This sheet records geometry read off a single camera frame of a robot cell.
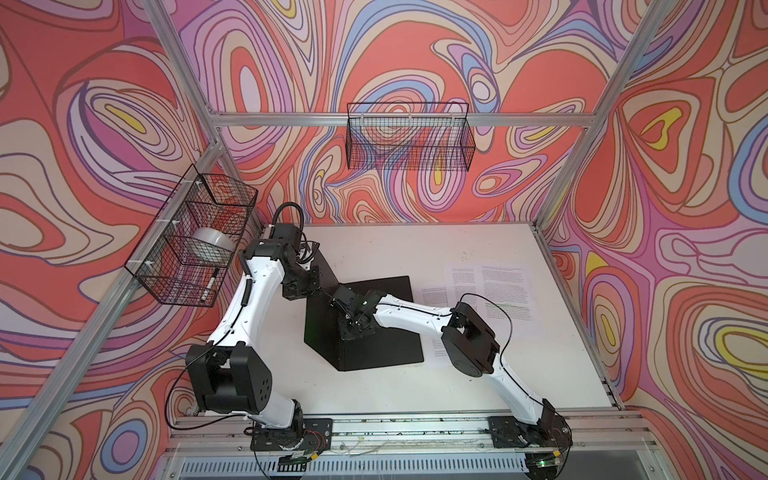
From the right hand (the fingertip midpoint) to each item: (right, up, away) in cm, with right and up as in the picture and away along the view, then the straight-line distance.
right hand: (352, 340), depth 90 cm
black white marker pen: (-33, +19, -18) cm, 42 cm away
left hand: (-7, +17, -10) cm, 21 cm away
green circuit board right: (+49, -23, -20) cm, 58 cm away
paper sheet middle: (+38, +16, +11) cm, 42 cm away
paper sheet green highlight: (+50, +12, +8) cm, 52 cm away
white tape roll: (-32, +31, -17) cm, 48 cm away
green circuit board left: (-13, -25, -19) cm, 34 cm away
